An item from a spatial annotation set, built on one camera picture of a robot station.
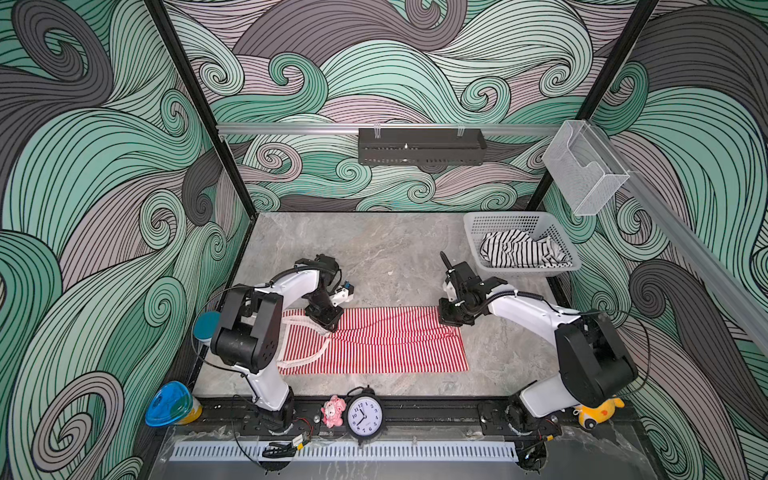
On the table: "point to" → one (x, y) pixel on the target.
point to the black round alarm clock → (364, 413)
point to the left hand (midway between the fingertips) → (330, 324)
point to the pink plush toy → (332, 411)
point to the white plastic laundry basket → (538, 224)
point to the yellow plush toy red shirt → (589, 417)
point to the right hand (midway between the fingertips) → (439, 320)
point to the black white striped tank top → (514, 249)
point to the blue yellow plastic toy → (173, 404)
